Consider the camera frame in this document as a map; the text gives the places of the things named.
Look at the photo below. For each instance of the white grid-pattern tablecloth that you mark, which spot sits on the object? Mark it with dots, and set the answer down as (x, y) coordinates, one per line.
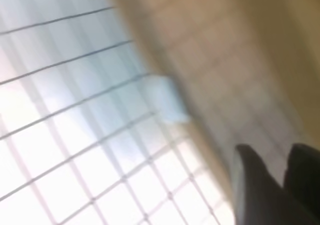
(80, 142)

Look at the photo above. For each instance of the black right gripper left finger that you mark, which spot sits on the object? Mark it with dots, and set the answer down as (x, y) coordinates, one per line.
(257, 197)

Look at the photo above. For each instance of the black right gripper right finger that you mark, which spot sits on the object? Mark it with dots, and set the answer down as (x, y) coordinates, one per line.
(302, 177)

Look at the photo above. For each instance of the brown cardboard shoebox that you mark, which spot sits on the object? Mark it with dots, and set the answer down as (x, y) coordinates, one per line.
(228, 83)

